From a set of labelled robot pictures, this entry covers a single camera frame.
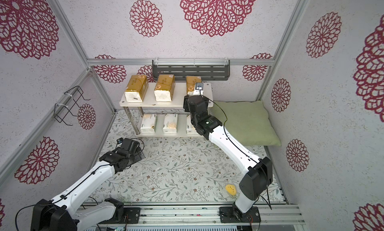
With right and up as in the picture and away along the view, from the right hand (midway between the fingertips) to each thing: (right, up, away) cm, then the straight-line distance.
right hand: (193, 94), depth 74 cm
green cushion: (+36, -13, +24) cm, 45 cm away
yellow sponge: (+21, -49, +6) cm, 54 cm away
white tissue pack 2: (-15, -14, +24) cm, 31 cm away
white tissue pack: (-29, -14, +24) cm, 40 cm away
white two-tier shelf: (-22, -3, +5) cm, 23 cm away
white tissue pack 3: (-2, -17, +21) cm, 28 cm away
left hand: (-33, -33, +10) cm, 48 cm away
